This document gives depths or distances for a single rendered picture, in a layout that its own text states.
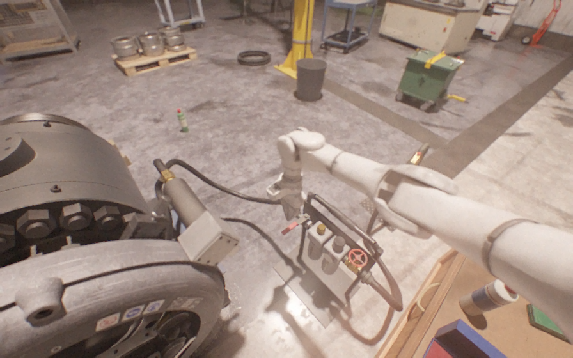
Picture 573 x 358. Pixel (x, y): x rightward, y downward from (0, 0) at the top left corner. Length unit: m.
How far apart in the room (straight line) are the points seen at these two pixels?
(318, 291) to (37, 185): 1.22
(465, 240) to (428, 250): 1.37
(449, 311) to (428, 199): 0.69
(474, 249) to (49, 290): 0.57
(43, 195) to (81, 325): 0.40
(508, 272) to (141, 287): 0.54
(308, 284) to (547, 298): 1.16
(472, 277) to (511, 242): 0.83
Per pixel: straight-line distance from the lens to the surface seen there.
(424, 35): 5.99
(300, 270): 1.37
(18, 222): 0.81
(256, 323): 1.31
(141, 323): 0.91
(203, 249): 0.56
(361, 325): 1.37
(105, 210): 0.80
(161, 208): 0.55
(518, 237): 0.31
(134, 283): 0.51
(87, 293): 0.49
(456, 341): 0.96
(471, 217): 0.35
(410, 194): 0.37
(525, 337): 1.15
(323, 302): 1.33
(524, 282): 0.30
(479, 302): 0.98
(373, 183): 0.43
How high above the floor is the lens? 1.28
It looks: 46 degrees down
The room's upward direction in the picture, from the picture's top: 2 degrees clockwise
